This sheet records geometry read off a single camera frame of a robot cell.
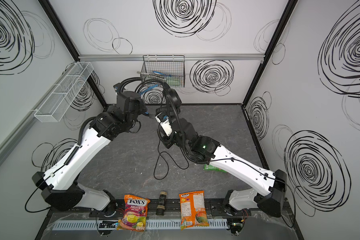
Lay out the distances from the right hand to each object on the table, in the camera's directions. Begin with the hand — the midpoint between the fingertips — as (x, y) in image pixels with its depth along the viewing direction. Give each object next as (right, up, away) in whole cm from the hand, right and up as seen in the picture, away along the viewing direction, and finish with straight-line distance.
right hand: (158, 128), depth 65 cm
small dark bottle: (0, -38, +7) cm, 39 cm away
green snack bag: (+26, -24, +21) cm, 41 cm away
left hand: (-9, +13, +3) cm, 16 cm away
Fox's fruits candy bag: (-11, -41, +3) cm, 42 cm away
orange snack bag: (+16, -41, +6) cm, 44 cm away
